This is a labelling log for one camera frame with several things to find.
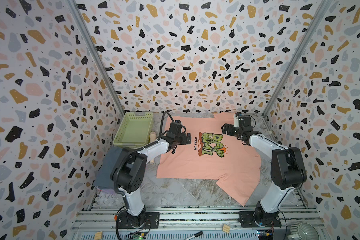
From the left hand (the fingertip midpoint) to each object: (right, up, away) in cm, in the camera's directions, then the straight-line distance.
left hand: (185, 134), depth 94 cm
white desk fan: (+57, -45, -22) cm, 76 cm away
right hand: (+26, +6, +2) cm, 27 cm away
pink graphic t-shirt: (+18, -14, +5) cm, 23 cm away
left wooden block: (-39, -46, -25) cm, 65 cm away
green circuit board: (-22, -47, -24) cm, 57 cm away
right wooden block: (+20, -44, -22) cm, 53 cm away
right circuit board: (+38, -47, -22) cm, 65 cm away
